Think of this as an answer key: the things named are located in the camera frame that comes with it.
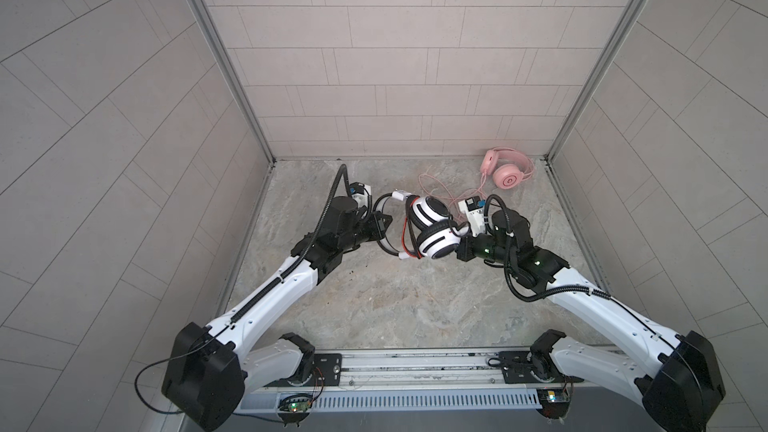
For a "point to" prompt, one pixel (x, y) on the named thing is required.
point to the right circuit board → (554, 402)
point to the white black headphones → (435, 232)
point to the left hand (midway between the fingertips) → (398, 215)
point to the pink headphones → (509, 166)
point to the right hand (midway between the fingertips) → (441, 239)
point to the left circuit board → (297, 403)
